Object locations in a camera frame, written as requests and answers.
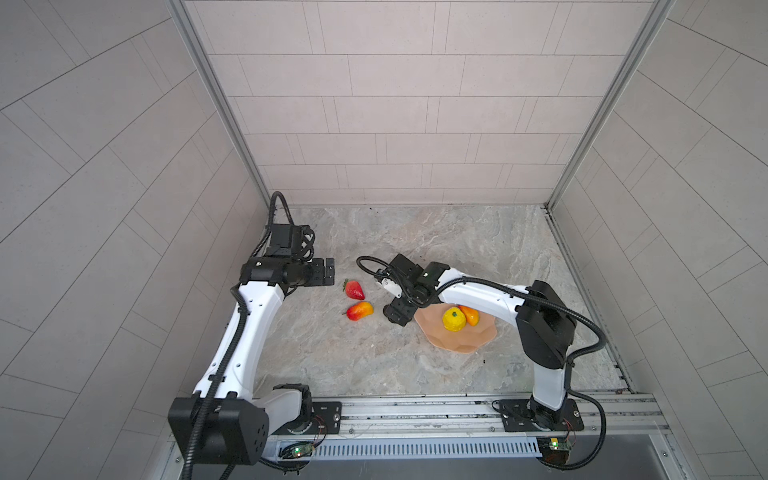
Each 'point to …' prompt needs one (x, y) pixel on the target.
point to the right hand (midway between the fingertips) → (398, 304)
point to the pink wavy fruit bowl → (466, 340)
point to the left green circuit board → (296, 449)
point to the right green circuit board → (554, 449)
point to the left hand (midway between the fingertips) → (324, 265)
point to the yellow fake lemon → (454, 319)
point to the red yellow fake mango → (359, 311)
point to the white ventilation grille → (407, 448)
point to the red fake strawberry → (353, 289)
